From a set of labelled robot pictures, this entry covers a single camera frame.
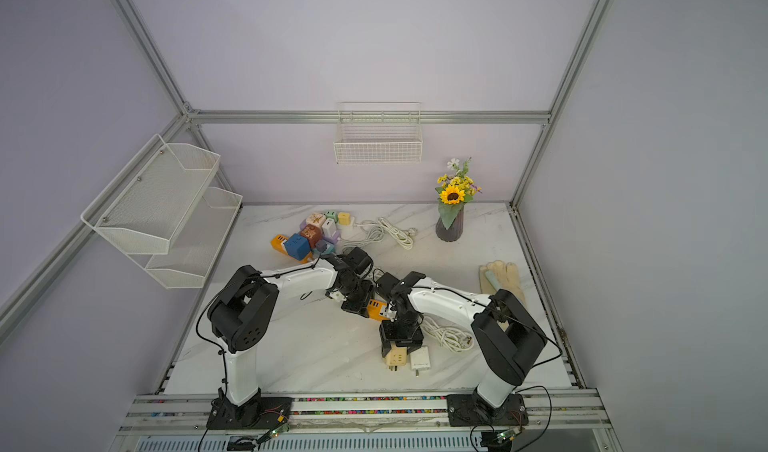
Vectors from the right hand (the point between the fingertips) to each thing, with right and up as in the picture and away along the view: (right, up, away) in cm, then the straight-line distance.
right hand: (395, 356), depth 79 cm
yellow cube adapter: (-19, +38, +29) cm, 51 cm away
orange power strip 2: (-42, +30, +26) cm, 58 cm away
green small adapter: (-23, +40, +29) cm, 54 cm away
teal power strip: (-24, +27, +25) cm, 43 cm away
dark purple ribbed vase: (+21, +34, +27) cm, 48 cm away
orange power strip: (-6, +10, +10) cm, 15 cm away
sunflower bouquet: (+19, +46, +11) cm, 51 cm away
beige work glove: (+38, +18, +20) cm, 47 cm away
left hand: (-6, +11, +13) cm, 18 cm away
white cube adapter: (+7, -1, +1) cm, 7 cm away
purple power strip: (-23, +32, +28) cm, 48 cm away
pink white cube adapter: (-28, +38, +25) cm, 54 cm away
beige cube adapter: (0, +1, -3) cm, 3 cm away
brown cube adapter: (-28, +33, +22) cm, 48 cm away
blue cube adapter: (-32, +29, +19) cm, 47 cm away
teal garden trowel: (+32, +18, +17) cm, 40 cm away
